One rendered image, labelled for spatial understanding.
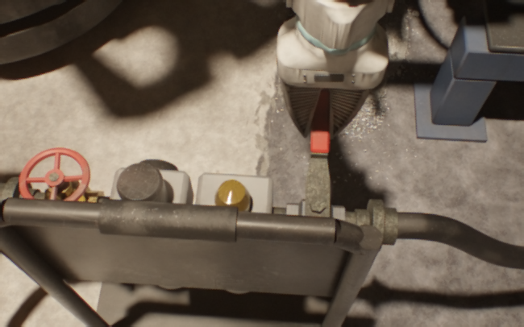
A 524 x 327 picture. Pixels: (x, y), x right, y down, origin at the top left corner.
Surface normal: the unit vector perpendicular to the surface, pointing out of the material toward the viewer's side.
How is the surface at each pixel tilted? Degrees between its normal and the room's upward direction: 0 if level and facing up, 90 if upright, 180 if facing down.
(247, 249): 90
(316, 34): 90
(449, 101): 90
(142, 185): 0
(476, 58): 90
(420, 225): 15
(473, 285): 0
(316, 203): 0
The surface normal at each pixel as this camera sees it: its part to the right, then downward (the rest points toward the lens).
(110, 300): 0.00, -0.46
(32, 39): 0.38, 0.82
